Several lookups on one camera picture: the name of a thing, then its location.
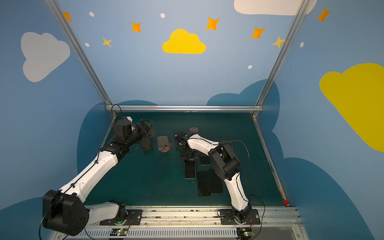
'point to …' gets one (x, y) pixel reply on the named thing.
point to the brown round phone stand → (163, 145)
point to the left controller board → (118, 232)
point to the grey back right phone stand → (193, 131)
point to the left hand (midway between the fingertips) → (151, 125)
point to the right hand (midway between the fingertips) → (189, 159)
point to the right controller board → (244, 233)
